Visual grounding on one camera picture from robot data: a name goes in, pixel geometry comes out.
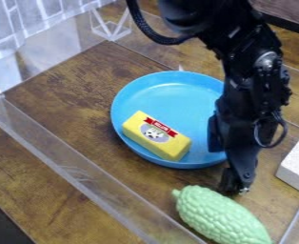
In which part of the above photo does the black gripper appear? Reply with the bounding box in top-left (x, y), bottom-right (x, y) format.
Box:
top-left (207, 96), bottom-right (287, 194)

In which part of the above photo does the green bitter melon toy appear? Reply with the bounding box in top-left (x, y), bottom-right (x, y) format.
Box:
top-left (172, 186), bottom-right (272, 244)

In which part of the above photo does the blue round tray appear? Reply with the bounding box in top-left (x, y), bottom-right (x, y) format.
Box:
top-left (111, 71), bottom-right (227, 169)

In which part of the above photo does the yellow butter brick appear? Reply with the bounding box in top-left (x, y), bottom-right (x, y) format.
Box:
top-left (123, 111), bottom-right (192, 161)

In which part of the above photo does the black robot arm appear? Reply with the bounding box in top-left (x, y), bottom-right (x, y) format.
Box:
top-left (158, 0), bottom-right (292, 193)

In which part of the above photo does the white patterned curtain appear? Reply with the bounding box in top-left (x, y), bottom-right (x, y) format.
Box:
top-left (0, 0), bottom-right (116, 59)

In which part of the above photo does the clear acrylic enclosure wall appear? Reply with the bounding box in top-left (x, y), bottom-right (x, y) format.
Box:
top-left (0, 6), bottom-right (299, 244)

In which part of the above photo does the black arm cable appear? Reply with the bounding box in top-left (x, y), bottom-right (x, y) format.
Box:
top-left (124, 0), bottom-right (195, 46)

